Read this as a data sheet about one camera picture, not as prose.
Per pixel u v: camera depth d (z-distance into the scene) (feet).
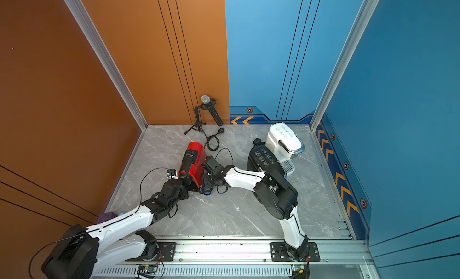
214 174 2.33
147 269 2.36
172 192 2.21
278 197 1.64
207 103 3.34
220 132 3.78
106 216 2.59
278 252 2.38
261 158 2.49
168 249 2.43
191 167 2.59
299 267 2.37
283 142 2.70
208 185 2.67
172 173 2.52
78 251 1.33
